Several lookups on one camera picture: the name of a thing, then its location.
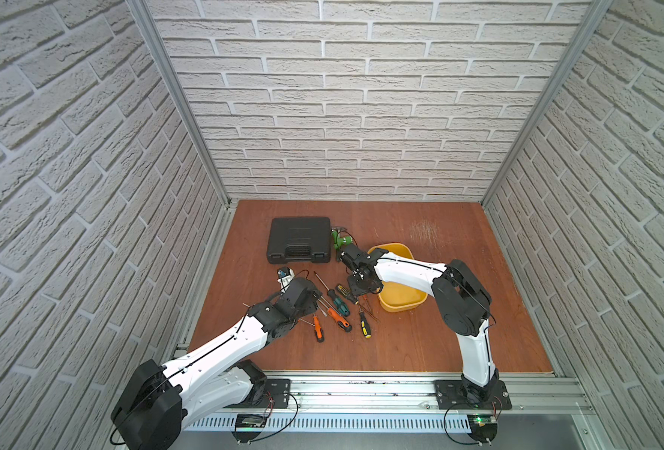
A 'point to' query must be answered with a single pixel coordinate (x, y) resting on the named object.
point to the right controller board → (483, 427)
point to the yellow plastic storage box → (396, 297)
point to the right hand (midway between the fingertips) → (363, 287)
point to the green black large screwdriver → (338, 304)
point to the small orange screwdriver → (319, 331)
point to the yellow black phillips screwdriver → (366, 330)
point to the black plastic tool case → (299, 240)
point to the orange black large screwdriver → (341, 321)
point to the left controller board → (251, 421)
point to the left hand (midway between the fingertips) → (311, 293)
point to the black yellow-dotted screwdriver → (347, 293)
